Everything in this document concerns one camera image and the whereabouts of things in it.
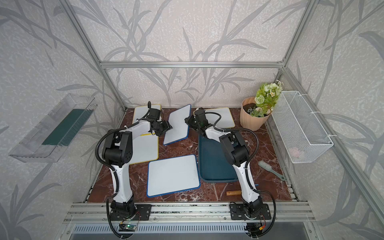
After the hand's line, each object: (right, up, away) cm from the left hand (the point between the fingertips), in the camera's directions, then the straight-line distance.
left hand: (170, 128), depth 103 cm
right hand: (+9, +7, -3) cm, 12 cm away
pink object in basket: (+68, -10, -31) cm, 75 cm away
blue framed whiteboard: (+7, -1, -5) cm, 9 cm away
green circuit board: (-14, -46, -32) cm, 58 cm away
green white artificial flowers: (+61, +20, -15) cm, 66 cm away
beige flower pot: (+54, +4, -6) cm, 54 cm away
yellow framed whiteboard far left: (-28, +13, +17) cm, 36 cm away
